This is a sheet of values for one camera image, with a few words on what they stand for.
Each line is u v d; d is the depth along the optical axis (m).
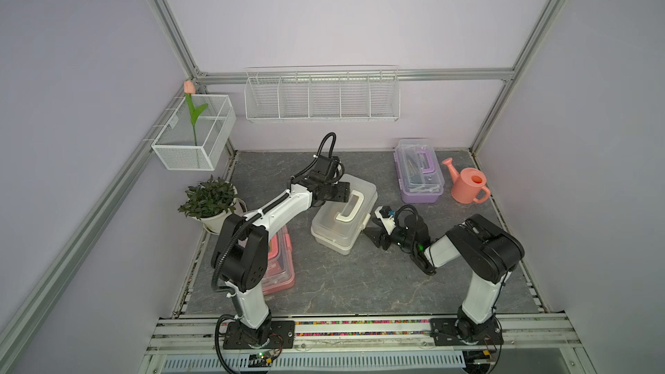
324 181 0.69
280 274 0.76
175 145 0.72
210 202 0.81
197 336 0.75
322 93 0.99
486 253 0.50
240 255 0.47
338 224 0.85
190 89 0.85
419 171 1.02
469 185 0.96
